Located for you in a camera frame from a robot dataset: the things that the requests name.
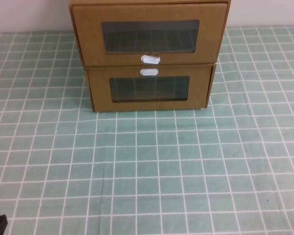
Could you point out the white drawer handle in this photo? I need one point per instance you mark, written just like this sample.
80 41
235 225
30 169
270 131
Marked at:
149 59
149 72

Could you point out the brown cardboard drawer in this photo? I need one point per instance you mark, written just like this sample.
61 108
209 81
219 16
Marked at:
149 36

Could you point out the lower brown cardboard shoebox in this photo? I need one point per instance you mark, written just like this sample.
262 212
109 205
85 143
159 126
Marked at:
175 87

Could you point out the upper cardboard shoebox shell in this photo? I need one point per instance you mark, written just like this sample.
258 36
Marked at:
73 24

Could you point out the cyan checkered tablecloth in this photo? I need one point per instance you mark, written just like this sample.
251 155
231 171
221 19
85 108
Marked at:
224 170

